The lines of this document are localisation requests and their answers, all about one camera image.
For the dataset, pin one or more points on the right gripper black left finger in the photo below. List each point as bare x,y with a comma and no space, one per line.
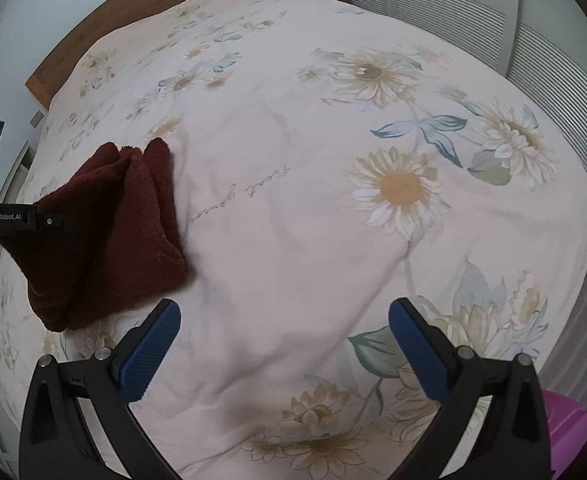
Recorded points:
55,442

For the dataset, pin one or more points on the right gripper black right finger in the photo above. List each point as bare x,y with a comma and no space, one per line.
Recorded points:
513,442

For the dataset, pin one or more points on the dark red knitted sweater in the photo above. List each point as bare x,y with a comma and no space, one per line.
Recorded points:
105,241

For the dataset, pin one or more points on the purple plastic bin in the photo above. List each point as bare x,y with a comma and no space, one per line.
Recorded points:
567,427

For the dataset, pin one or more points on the wooden headboard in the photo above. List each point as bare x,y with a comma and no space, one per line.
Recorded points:
111,15

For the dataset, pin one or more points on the floral white bed duvet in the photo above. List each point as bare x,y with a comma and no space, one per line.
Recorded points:
326,161

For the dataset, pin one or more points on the white panelled wardrobe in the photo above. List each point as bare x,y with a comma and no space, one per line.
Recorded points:
539,45

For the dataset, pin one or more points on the brown wall switch plate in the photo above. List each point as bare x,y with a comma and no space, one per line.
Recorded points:
36,119

